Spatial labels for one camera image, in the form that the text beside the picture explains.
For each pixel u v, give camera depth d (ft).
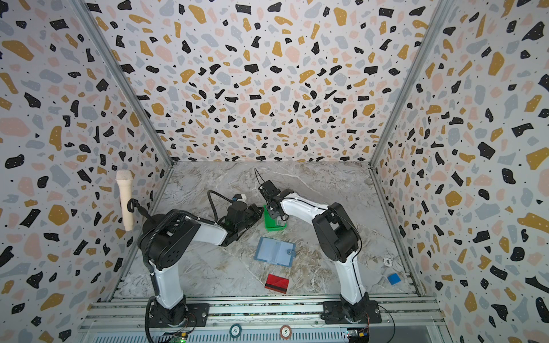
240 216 2.52
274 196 2.41
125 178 2.44
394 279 2.68
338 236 1.73
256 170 3.91
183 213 1.76
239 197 3.01
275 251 2.88
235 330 2.34
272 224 3.18
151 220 3.03
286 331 2.33
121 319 2.41
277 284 2.69
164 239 1.69
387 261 2.87
